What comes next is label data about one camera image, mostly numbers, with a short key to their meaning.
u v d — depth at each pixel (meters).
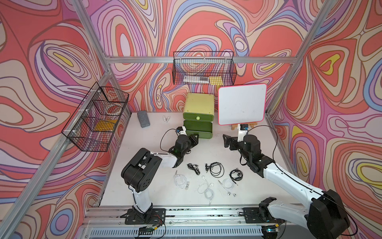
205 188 0.83
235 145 0.72
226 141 0.75
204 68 0.96
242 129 0.69
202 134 0.91
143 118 1.13
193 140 0.82
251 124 1.05
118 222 0.72
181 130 0.85
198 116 0.91
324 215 0.39
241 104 1.02
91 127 0.74
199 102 0.98
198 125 0.95
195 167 0.91
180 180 0.85
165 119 1.12
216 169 0.90
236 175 0.87
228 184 0.84
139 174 0.48
